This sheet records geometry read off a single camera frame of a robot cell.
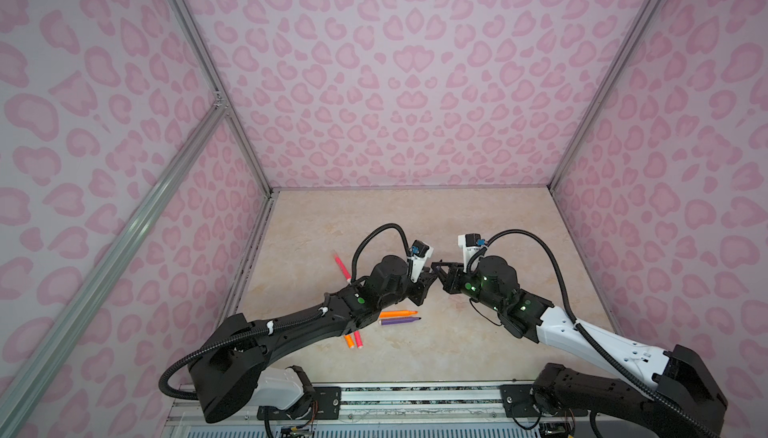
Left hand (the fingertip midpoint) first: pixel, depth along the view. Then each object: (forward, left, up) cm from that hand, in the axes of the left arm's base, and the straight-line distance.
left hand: (436, 268), depth 76 cm
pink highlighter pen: (+10, +27, -19) cm, 34 cm away
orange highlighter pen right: (-4, +10, -19) cm, 22 cm away
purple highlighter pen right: (-6, +10, -18) cm, 22 cm away
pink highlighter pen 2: (-12, +21, -18) cm, 30 cm away
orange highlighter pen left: (-12, +24, -18) cm, 32 cm away
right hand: (0, +1, +1) cm, 2 cm away
